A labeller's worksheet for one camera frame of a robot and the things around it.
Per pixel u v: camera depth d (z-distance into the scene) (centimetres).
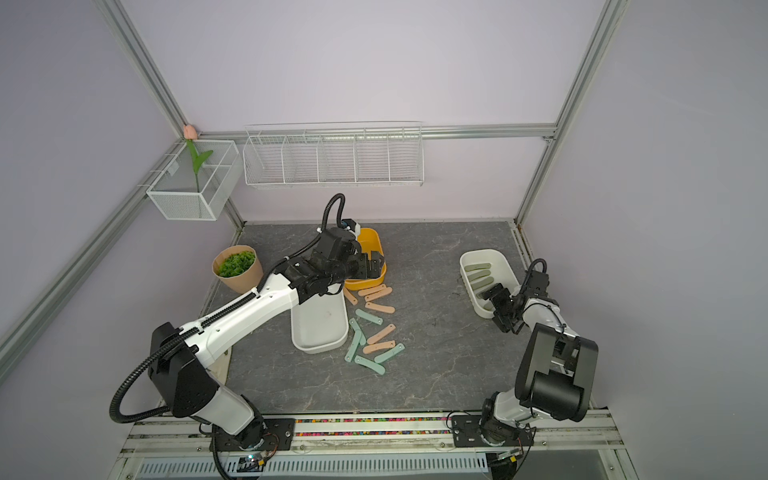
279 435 74
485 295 83
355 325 92
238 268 93
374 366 85
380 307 96
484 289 100
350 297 98
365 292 100
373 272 72
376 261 71
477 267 105
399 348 87
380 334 90
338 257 60
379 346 88
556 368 47
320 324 92
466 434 74
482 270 105
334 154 100
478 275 103
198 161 91
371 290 100
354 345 87
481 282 102
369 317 94
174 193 80
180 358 41
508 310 80
